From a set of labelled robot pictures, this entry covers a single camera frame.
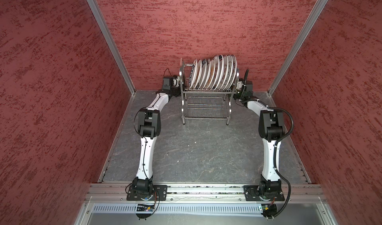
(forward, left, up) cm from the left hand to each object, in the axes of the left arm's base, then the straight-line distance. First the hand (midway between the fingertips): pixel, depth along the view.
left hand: (188, 90), depth 105 cm
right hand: (0, -25, 0) cm, 25 cm away
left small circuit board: (-69, +19, -15) cm, 73 cm away
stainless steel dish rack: (-6, -11, -8) cm, 15 cm away
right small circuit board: (-69, -42, -14) cm, 82 cm away
